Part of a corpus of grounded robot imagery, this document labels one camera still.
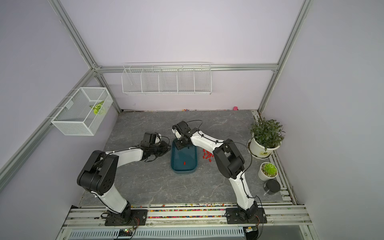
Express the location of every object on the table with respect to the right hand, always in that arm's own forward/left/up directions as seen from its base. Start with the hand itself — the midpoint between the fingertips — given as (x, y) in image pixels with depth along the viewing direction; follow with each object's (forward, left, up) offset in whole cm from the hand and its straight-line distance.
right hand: (178, 143), depth 96 cm
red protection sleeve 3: (-3, -17, -5) cm, 18 cm away
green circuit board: (-47, +23, -7) cm, 52 cm away
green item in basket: (+7, +43, +25) cm, 50 cm away
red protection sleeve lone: (-12, -5, -4) cm, 14 cm away
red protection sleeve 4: (-6, -22, -6) cm, 23 cm away
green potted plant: (-4, -52, +15) cm, 54 cm away
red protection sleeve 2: (-10, -21, -5) cm, 23 cm away
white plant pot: (-8, -50, +2) cm, 50 cm away
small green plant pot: (-21, -50, +5) cm, 55 cm away
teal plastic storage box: (-11, -4, -4) cm, 12 cm away
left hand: (-4, +3, 0) cm, 5 cm away
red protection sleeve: (-7, -17, -6) cm, 19 cm away
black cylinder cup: (-28, -52, 0) cm, 59 cm away
